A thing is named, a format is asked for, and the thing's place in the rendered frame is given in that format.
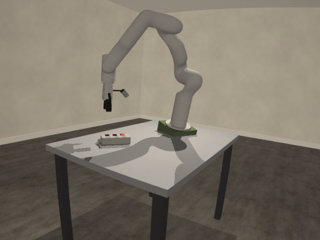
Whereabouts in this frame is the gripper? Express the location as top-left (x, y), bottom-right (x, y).
top-left (102, 82), bottom-right (114, 112)

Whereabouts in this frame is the beige power strip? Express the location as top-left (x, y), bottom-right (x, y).
top-left (97, 133), bottom-right (131, 148)

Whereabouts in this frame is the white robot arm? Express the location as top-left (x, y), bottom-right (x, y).
top-left (101, 9), bottom-right (203, 131)

